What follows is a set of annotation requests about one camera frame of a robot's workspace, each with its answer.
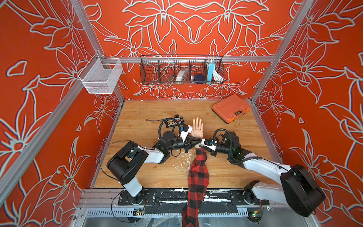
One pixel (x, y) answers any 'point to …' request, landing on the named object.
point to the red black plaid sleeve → (198, 182)
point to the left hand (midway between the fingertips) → (200, 141)
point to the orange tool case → (229, 109)
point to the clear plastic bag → (182, 74)
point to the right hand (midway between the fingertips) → (199, 142)
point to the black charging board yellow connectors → (175, 120)
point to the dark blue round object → (199, 79)
